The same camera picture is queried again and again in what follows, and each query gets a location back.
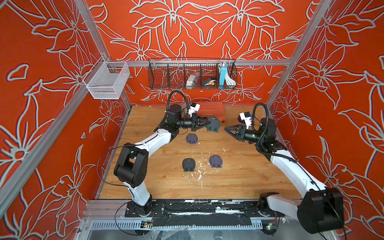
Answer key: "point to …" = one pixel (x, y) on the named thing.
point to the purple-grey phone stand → (191, 138)
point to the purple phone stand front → (215, 161)
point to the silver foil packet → (191, 81)
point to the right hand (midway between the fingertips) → (223, 131)
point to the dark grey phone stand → (214, 125)
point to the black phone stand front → (188, 164)
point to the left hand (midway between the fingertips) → (210, 123)
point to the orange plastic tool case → (208, 109)
